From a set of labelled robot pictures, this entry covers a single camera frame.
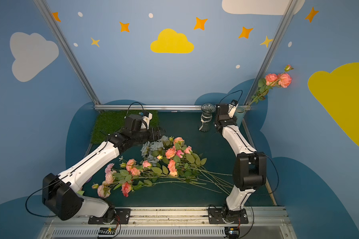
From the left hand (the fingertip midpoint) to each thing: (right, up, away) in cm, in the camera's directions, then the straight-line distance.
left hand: (160, 129), depth 79 cm
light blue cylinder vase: (+48, +9, +15) cm, 51 cm away
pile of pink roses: (+10, -20, +7) cm, 23 cm away
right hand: (+42, +9, +10) cm, 44 cm away
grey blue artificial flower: (-7, -13, +10) cm, 18 cm away
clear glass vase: (+29, +13, +23) cm, 39 cm away
